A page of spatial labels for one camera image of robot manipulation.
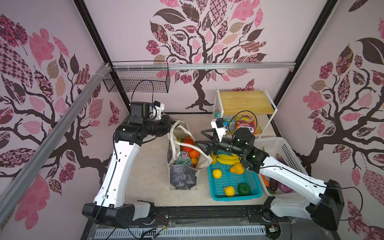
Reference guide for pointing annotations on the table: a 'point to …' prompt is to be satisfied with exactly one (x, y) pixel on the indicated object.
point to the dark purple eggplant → (281, 159)
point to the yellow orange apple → (194, 161)
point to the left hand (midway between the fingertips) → (178, 126)
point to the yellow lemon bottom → (229, 191)
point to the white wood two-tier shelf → (228, 105)
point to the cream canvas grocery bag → (184, 177)
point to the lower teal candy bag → (229, 121)
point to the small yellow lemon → (217, 173)
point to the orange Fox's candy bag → (245, 121)
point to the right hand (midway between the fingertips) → (200, 135)
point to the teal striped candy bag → (184, 157)
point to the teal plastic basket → (249, 176)
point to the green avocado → (243, 189)
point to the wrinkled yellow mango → (214, 157)
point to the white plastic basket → (272, 146)
